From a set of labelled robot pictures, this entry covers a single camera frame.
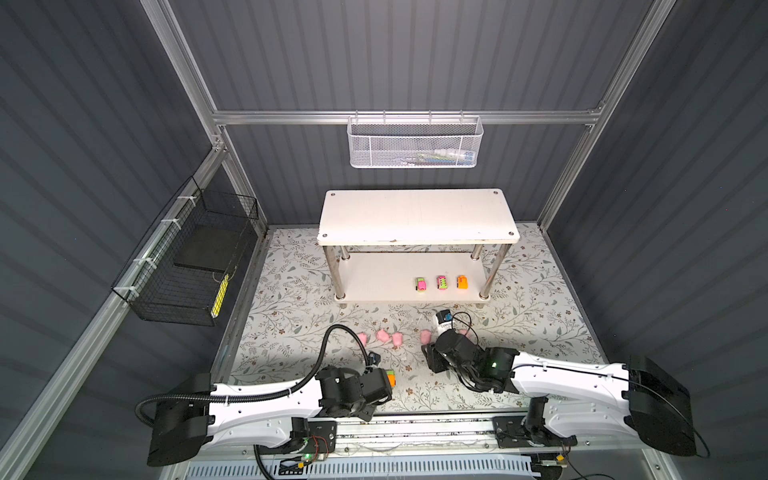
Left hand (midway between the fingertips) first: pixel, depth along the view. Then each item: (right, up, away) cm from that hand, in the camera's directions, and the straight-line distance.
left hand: (372, 404), depth 77 cm
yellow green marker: (-36, +30, -6) cm, 48 cm away
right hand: (+16, +13, +4) cm, 21 cm away
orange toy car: (+28, +30, +16) cm, 44 cm away
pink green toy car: (+21, +30, +16) cm, 40 cm away
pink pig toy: (-3, +14, +12) cm, 18 cm away
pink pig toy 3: (+7, +14, +11) cm, 19 cm away
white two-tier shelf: (+12, +49, -2) cm, 51 cm away
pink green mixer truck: (+15, +30, +16) cm, 37 cm away
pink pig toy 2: (+3, +15, +12) cm, 19 cm away
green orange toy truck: (+5, +5, +4) cm, 8 cm away
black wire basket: (-48, +34, -6) cm, 59 cm away
